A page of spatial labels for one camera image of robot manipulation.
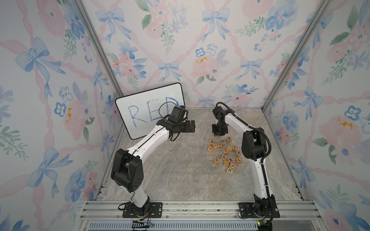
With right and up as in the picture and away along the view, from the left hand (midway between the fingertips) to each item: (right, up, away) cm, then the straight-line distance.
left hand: (190, 124), depth 86 cm
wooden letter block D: (+17, -22, +3) cm, 28 cm away
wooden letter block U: (+14, -16, +9) cm, 23 cm away
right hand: (+20, -6, +17) cm, 27 cm away
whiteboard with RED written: (-30, +8, +3) cm, 32 cm away
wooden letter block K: (+23, -27, -1) cm, 36 cm away
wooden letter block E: (+27, -10, +14) cm, 32 cm away
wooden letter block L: (+30, -22, +3) cm, 38 cm away
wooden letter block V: (+15, -12, +12) cm, 22 cm away
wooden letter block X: (+25, -22, +4) cm, 34 cm away
